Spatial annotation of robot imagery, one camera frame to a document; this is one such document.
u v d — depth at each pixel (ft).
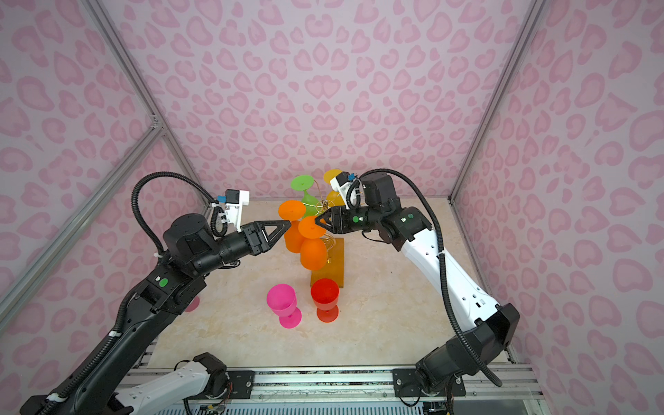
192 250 1.48
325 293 2.63
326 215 2.08
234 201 1.75
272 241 1.77
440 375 1.93
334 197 2.83
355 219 1.93
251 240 1.68
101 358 1.27
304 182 2.63
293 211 2.36
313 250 2.40
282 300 2.57
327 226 2.07
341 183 2.02
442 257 1.46
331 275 3.09
